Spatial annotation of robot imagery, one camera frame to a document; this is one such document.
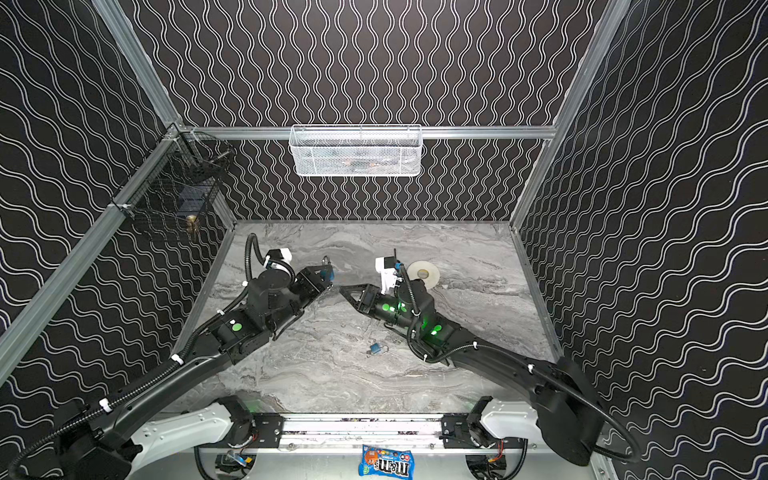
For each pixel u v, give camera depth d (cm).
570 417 41
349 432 76
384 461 69
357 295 70
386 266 68
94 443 39
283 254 66
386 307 63
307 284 63
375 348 88
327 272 71
